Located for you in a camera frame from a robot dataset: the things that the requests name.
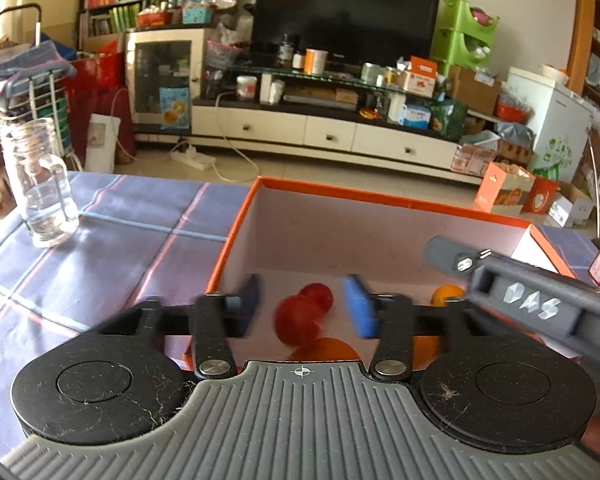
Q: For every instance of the black flat television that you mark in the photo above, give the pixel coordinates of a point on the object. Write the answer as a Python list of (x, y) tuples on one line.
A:
[(345, 10)]

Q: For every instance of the blue and white box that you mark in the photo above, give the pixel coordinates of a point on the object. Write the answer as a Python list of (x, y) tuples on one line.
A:
[(416, 117)]

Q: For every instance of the orange and white medicine box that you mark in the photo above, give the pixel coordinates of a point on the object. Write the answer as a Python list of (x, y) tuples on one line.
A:
[(420, 77)]

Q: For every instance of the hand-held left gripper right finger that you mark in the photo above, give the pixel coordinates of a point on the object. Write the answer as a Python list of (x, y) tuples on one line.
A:
[(360, 310)]

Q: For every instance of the orange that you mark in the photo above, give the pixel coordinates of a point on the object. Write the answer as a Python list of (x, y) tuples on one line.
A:
[(325, 350), (425, 350), (447, 294)]

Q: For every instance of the teal plastic basket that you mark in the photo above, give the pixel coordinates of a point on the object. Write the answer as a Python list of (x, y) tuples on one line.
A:
[(198, 14)]

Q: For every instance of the stack of printed cartons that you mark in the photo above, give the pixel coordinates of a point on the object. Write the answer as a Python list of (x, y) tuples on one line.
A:
[(472, 160)]

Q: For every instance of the orange cardboard box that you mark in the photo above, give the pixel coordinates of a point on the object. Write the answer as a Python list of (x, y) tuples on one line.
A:
[(380, 225)]

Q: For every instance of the yellow rings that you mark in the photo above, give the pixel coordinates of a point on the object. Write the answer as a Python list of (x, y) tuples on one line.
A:
[(370, 114)]

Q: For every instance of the green plastic drawer stack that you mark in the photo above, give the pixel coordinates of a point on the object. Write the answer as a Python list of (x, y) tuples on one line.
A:
[(460, 35)]

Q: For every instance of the glass mug jar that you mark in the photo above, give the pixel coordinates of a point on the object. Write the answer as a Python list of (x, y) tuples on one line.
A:
[(40, 200)]

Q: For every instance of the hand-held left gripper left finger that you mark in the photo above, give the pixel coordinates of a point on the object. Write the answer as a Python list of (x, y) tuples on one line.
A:
[(250, 300)]

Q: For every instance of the orange gift bag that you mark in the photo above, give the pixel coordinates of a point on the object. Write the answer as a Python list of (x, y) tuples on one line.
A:
[(502, 190)]

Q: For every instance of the red shopping bag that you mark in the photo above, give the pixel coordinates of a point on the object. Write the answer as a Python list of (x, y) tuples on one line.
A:
[(100, 80)]

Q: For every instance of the white power strip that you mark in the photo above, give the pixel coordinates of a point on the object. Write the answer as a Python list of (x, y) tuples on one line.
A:
[(192, 157)]

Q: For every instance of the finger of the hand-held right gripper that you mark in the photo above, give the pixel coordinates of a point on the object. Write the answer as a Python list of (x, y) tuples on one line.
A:
[(450, 255)]

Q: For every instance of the white and orange canister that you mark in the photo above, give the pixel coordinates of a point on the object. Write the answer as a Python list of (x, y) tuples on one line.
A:
[(316, 61)]

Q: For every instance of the small cardboard box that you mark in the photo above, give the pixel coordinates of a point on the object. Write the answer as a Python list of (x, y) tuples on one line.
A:
[(572, 207)]

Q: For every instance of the blue plaid tablecloth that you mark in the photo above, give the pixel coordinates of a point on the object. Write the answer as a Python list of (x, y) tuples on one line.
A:
[(105, 240)]

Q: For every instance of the red plastic basin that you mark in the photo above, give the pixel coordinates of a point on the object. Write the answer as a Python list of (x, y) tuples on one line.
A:
[(511, 112)]

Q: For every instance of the pink plastic basket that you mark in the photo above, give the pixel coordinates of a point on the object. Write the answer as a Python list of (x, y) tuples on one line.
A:
[(224, 54)]

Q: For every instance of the red paper box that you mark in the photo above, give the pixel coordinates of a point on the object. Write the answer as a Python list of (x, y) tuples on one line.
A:
[(540, 197)]

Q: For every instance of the white paper bag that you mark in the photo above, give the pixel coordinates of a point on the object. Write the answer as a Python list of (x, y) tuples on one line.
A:
[(101, 145)]

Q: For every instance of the brown cardboard box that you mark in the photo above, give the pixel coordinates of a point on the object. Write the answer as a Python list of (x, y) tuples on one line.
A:
[(475, 92)]

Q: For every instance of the green foil bag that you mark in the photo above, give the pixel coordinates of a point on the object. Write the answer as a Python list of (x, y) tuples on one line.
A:
[(447, 120)]

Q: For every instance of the blue snack bag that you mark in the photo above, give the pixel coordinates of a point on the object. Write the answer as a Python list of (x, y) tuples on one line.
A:
[(174, 110)]

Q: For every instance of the white TV stand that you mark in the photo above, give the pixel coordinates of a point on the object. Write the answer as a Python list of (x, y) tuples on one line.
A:
[(330, 135)]

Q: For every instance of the wooden shelf unit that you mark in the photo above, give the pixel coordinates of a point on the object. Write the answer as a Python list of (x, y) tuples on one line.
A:
[(587, 50)]

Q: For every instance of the small white fridge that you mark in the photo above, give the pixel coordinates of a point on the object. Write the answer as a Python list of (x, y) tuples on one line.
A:
[(555, 130)]

